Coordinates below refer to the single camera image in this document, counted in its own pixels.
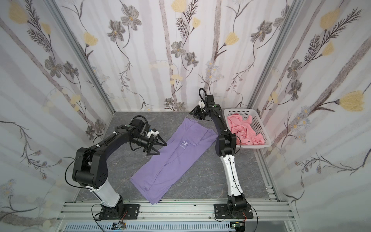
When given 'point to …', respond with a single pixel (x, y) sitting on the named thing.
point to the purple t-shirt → (166, 170)
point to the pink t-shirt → (245, 133)
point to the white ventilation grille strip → (162, 227)
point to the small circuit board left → (117, 225)
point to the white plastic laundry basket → (256, 123)
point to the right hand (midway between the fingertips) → (196, 108)
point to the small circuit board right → (239, 226)
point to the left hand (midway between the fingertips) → (164, 147)
